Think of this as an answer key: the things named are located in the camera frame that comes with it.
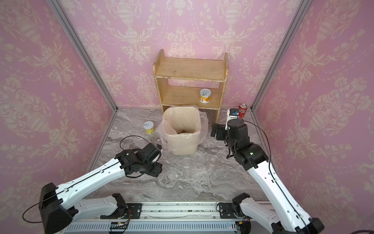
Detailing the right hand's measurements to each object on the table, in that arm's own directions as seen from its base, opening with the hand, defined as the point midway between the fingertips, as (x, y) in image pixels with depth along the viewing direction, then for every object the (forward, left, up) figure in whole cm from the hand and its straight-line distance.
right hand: (222, 124), depth 70 cm
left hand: (-13, +33, -20) cm, 41 cm away
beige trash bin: (+17, +21, -22) cm, 34 cm away
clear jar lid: (-4, +19, -32) cm, 38 cm away
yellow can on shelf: (+28, +5, -5) cm, 29 cm away
